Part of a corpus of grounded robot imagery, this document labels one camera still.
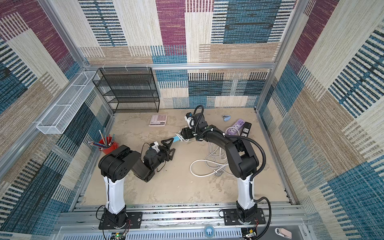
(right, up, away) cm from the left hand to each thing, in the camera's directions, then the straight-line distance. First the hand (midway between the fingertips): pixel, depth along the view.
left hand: (176, 143), depth 92 cm
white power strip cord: (+25, -10, +1) cm, 27 cm away
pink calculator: (-16, +14, +19) cm, 29 cm away
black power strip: (+47, +8, +13) cm, 49 cm away
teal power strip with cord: (+1, +3, +4) cm, 5 cm away
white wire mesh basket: (-53, +13, -21) cm, 59 cm away
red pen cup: (-41, -1, -1) cm, 41 cm away
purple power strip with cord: (+41, +11, +16) cm, 45 cm away
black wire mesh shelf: (-36, +37, +16) cm, 54 cm away
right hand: (+8, +6, +5) cm, 11 cm away
